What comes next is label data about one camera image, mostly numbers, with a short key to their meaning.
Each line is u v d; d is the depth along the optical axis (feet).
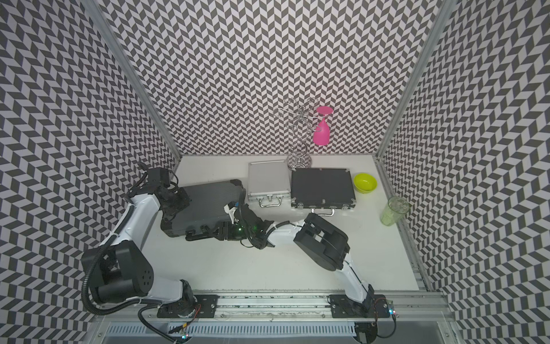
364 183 3.42
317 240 1.72
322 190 3.26
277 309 2.44
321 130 3.18
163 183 2.19
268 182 3.26
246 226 2.26
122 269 1.37
